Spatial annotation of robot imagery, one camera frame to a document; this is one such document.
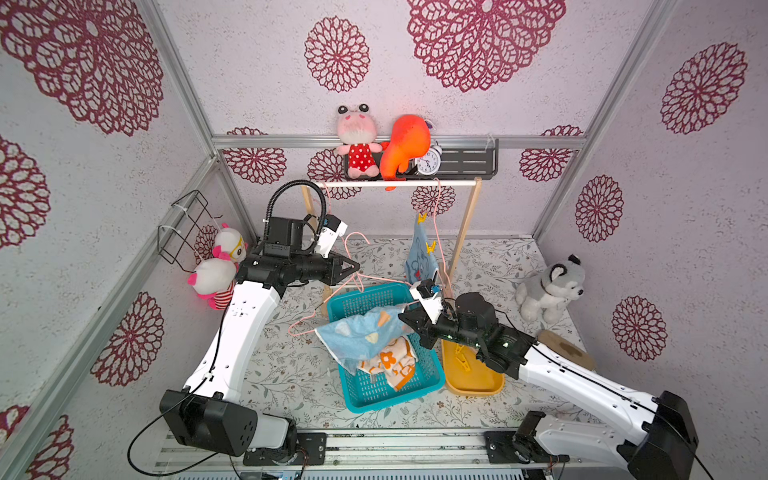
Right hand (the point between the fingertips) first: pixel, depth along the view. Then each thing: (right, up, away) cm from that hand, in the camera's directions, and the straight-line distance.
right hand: (400, 313), depth 70 cm
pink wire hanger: (-10, +9, 0) cm, 14 cm away
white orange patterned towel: (0, -16, +12) cm, 20 cm away
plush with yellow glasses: (-52, +18, +22) cm, 59 cm away
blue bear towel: (+8, +11, +32) cm, 35 cm away
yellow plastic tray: (+20, -20, +17) cm, 33 cm away
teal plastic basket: (-9, -24, +13) cm, 29 cm away
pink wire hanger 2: (+13, +38, +23) cm, 46 cm away
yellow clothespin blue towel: (+10, +16, +13) cm, 23 cm away
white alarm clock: (+10, +42, +20) cm, 48 cm away
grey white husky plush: (+46, +3, +19) cm, 50 cm away
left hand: (-11, +10, +1) cm, 15 cm away
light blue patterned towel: (-13, -8, +8) cm, 17 cm away
